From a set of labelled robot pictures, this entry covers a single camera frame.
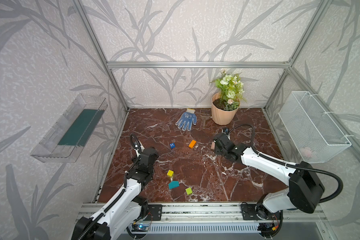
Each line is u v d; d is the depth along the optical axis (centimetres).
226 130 75
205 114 115
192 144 99
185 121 112
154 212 73
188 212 75
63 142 62
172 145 99
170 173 85
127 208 59
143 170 63
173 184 83
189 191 80
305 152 73
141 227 71
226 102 102
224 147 64
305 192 42
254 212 74
